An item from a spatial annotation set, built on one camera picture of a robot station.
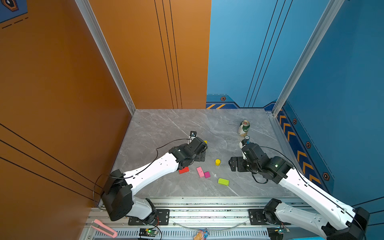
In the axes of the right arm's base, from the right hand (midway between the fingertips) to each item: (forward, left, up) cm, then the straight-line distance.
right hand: (234, 163), depth 76 cm
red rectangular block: (+2, +26, -13) cm, 30 cm away
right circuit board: (-27, -20, -16) cm, 37 cm away
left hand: (+8, +19, -1) cm, 21 cm away
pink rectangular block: (+1, +18, -14) cm, 22 cm away
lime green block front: (-4, +4, -15) cm, 16 cm away
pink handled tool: (-25, +67, -14) cm, 73 cm away
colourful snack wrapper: (-29, +17, -13) cm, 36 cm away
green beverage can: (+30, -14, -5) cm, 34 cm away
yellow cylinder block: (+7, +7, -13) cm, 16 cm away
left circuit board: (-27, +44, -17) cm, 54 cm away
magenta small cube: (0, +14, -15) cm, 20 cm away
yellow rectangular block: (+22, +13, -13) cm, 29 cm away
